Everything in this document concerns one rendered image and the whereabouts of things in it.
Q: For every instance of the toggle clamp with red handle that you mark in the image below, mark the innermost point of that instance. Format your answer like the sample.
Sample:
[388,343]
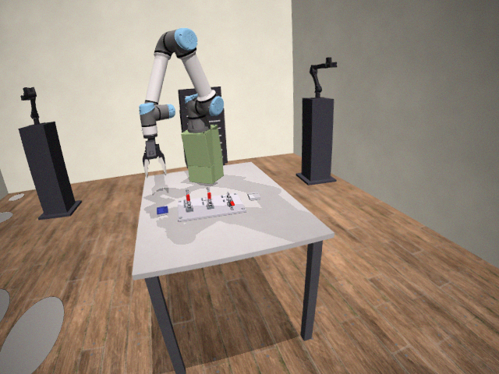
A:
[190,208]
[230,203]

